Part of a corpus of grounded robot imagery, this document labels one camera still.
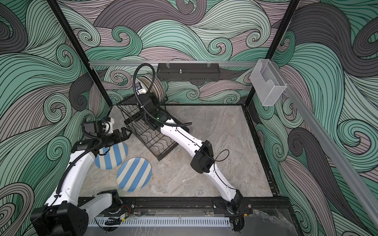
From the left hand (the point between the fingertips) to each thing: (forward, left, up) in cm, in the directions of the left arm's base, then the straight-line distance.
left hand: (124, 132), depth 78 cm
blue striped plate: (-16, -4, -21) cm, 26 cm away
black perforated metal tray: (+40, -39, +12) cm, 57 cm away
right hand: (+16, -13, +16) cm, 26 cm away
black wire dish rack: (+5, -15, -20) cm, 26 cm away
